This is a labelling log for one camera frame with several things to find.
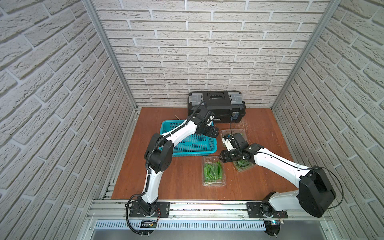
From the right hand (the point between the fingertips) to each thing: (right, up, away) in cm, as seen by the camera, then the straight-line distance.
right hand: (224, 156), depth 85 cm
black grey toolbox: (+3, +30, +12) cm, 33 cm away
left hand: (-5, +14, +8) cm, 17 cm away
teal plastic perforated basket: (-16, +4, +12) cm, 21 cm away
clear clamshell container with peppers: (-6, -9, -4) cm, 12 cm away
